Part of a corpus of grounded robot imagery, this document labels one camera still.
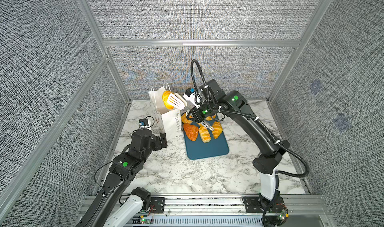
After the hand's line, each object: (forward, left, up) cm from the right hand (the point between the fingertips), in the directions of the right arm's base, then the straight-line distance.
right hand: (190, 114), depth 71 cm
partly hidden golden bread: (+10, -17, -27) cm, 33 cm away
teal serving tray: (-3, -4, -31) cm, 31 cm away
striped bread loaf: (+6, -8, -26) cm, 28 cm away
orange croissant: (+9, 0, -27) cm, 28 cm away
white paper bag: (+4, +11, -10) cm, 16 cm away
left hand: (-7, +16, -7) cm, 19 cm away
